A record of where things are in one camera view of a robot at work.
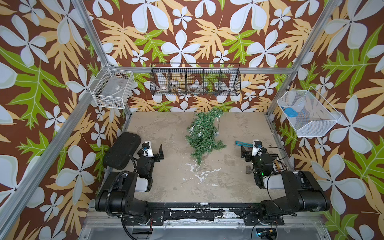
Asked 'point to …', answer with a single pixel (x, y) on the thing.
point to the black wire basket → (193, 78)
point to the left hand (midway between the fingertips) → (153, 144)
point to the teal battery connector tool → (244, 144)
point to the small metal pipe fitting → (248, 169)
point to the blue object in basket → (290, 112)
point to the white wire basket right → (315, 116)
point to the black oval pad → (120, 150)
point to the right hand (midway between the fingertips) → (249, 144)
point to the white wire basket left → (112, 88)
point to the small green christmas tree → (203, 132)
